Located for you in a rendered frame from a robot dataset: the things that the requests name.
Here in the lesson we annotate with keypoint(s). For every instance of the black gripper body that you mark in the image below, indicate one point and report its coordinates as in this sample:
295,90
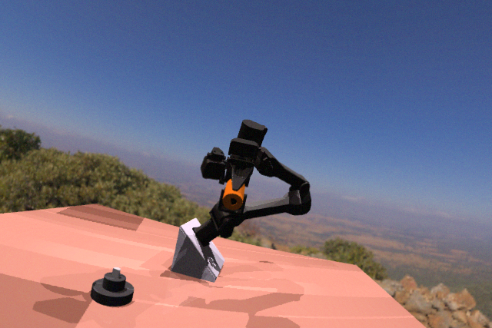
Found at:
244,150

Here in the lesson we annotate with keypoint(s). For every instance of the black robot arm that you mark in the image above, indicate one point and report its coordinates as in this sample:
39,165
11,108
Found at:
296,202

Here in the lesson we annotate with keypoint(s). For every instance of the black round pedestal with silver shaft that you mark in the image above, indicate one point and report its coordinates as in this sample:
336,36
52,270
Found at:
113,289

